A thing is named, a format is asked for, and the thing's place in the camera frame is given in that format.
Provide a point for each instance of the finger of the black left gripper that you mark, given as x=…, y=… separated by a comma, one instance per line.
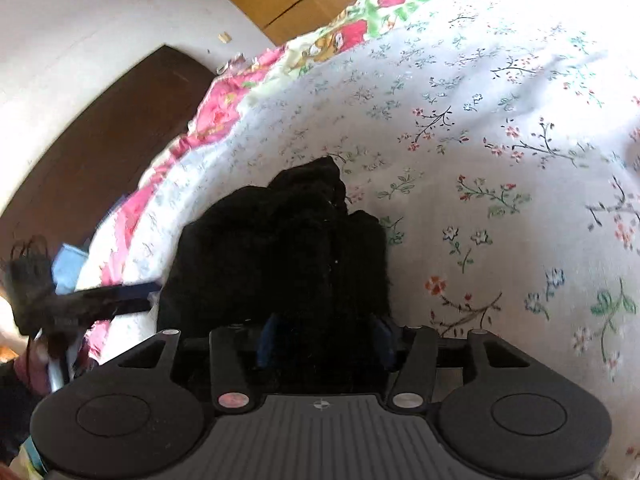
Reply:
x=120, y=292
x=109, y=309

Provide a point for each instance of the black pants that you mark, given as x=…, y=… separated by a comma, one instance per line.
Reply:
x=289, y=260

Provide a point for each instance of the blue pillow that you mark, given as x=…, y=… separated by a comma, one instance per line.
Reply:
x=66, y=267

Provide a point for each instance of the dark brown headboard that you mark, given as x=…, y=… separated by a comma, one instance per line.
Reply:
x=102, y=154

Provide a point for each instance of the pink cartoon quilt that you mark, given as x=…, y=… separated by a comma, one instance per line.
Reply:
x=300, y=55

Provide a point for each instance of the white floral bed sheet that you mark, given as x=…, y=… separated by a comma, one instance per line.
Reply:
x=450, y=185

